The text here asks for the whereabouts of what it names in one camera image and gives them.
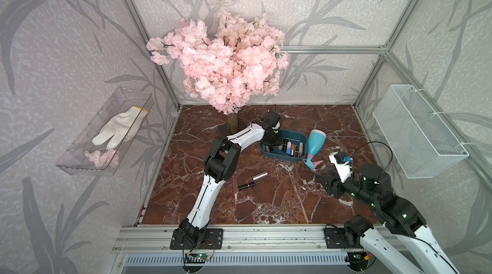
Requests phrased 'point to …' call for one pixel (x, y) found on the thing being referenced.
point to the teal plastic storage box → (295, 137)
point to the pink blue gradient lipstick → (289, 148)
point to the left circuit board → (196, 258)
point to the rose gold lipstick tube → (293, 148)
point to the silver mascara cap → (260, 175)
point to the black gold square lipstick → (296, 151)
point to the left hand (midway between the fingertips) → (284, 143)
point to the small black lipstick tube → (271, 148)
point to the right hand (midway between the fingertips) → (320, 171)
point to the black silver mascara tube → (246, 186)
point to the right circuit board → (357, 256)
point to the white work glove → (122, 127)
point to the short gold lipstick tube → (280, 147)
